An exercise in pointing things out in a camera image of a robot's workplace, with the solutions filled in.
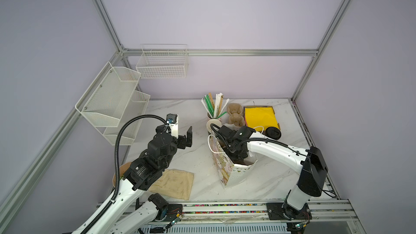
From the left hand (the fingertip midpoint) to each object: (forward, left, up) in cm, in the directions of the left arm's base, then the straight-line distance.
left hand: (178, 128), depth 68 cm
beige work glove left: (-14, +5, -30) cm, 34 cm away
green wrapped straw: (+27, -13, -17) cm, 35 cm away
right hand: (-6, -21, -20) cm, 30 cm away
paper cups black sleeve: (+18, -15, -19) cm, 31 cm away
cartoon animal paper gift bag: (-15, -23, -9) cm, 29 cm away
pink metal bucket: (+22, -12, -21) cm, 33 cm away
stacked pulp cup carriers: (+34, -31, -29) cm, 54 cm away
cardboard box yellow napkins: (+27, -46, -28) cm, 60 cm away
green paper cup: (+11, -49, -20) cm, 54 cm away
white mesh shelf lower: (+38, +41, -29) cm, 63 cm away
